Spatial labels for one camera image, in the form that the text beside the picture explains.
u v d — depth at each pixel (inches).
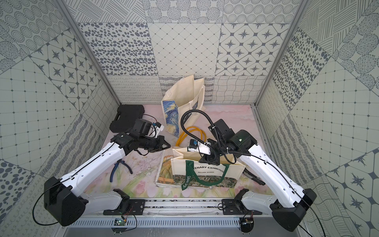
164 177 32.4
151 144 25.9
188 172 27.0
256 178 32.8
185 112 33.7
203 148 22.3
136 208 28.9
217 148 21.5
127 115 42.3
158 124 29.2
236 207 26.1
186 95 43.7
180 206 30.0
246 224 28.2
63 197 14.9
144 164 34.9
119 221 28.2
